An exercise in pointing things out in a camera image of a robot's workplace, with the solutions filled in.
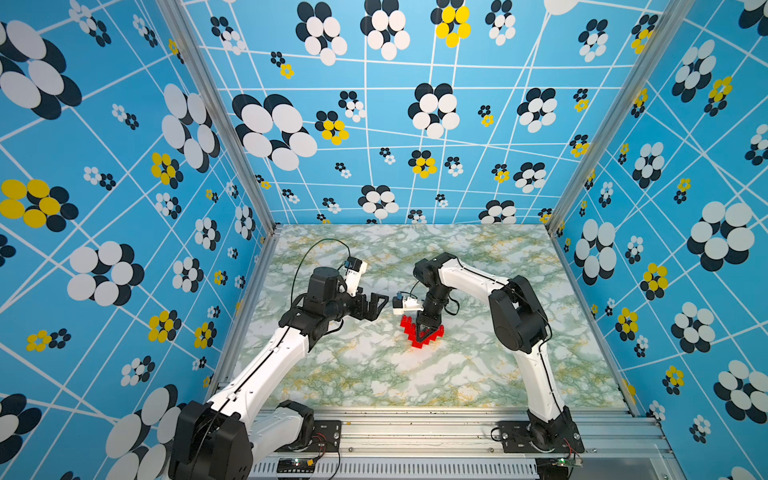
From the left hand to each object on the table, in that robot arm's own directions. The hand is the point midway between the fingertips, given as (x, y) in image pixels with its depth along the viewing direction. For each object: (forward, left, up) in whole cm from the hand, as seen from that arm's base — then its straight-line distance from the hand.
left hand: (377, 291), depth 80 cm
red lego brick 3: (-6, -18, -11) cm, 22 cm away
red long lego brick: (-8, -12, -16) cm, 21 cm away
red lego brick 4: (-5, -10, -13) cm, 17 cm away
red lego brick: (-8, -15, -12) cm, 21 cm away
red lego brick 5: (-4, -8, -10) cm, 13 cm away
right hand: (-4, -14, -17) cm, 22 cm away
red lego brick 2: (-8, -17, -10) cm, 21 cm away
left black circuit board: (-37, +20, -21) cm, 47 cm away
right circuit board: (-37, -45, -15) cm, 60 cm away
